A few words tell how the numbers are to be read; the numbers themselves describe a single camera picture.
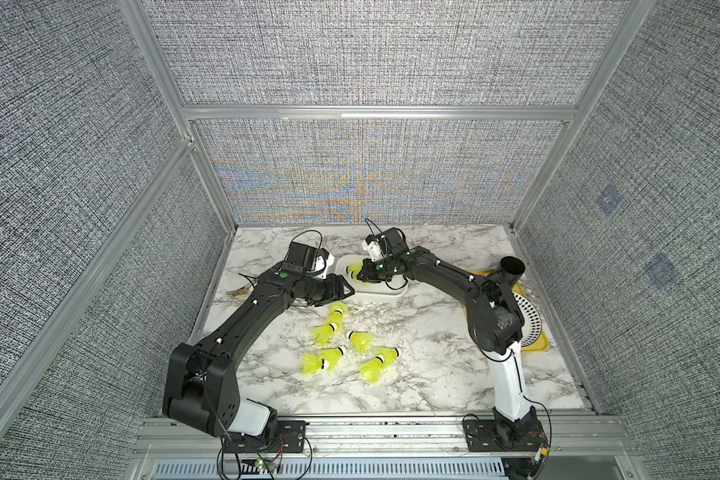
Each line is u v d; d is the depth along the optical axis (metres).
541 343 0.87
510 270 0.95
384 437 0.75
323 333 0.88
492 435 0.72
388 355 0.86
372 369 0.84
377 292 0.94
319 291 0.71
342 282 0.75
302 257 0.65
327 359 0.86
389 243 0.77
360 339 0.90
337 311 0.94
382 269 0.82
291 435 0.74
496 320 0.55
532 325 0.90
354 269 0.97
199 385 0.42
